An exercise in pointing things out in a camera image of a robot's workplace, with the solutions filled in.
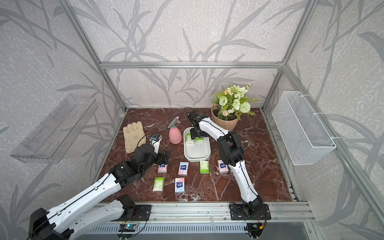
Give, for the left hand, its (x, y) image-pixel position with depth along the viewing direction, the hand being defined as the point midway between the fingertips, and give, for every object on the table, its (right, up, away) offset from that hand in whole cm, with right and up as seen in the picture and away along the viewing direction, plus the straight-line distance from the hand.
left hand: (164, 148), depth 78 cm
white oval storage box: (+16, -5, +19) cm, 25 cm away
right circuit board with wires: (+45, -38, -7) cm, 59 cm away
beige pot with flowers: (+35, +23, +8) cm, 43 cm away
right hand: (+17, +5, +24) cm, 30 cm away
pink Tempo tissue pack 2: (+9, -14, +9) cm, 18 cm away
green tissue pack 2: (+11, +3, +21) cm, 24 cm away
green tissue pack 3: (+18, +2, +20) cm, 27 cm away
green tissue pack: (+21, -13, +9) cm, 26 cm away
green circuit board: (-16, -37, -7) cm, 41 cm away
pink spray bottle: (+3, +5, +16) cm, 17 cm away
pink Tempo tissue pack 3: (+32, -13, +9) cm, 36 cm away
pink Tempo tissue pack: (-3, -13, +9) cm, 16 cm away
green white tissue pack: (-4, -20, +3) cm, 21 cm away
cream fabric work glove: (-28, +4, +26) cm, 39 cm away
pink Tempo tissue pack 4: (+8, -21, +3) cm, 22 cm away
